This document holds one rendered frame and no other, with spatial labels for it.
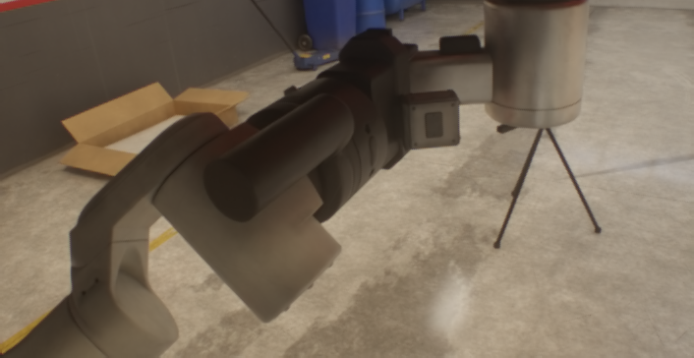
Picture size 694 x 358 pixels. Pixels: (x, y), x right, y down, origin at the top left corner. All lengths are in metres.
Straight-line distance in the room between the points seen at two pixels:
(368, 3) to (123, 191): 6.75
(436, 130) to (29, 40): 4.07
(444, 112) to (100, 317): 0.28
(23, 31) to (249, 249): 4.11
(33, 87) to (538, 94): 4.12
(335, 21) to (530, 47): 5.78
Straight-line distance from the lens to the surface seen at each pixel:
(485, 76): 0.49
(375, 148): 0.35
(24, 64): 4.34
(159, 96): 4.68
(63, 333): 0.32
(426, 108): 0.41
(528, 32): 0.46
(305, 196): 0.30
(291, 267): 0.28
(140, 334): 0.30
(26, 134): 4.38
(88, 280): 0.31
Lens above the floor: 1.37
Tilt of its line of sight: 25 degrees down
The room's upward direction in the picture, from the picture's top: 6 degrees counter-clockwise
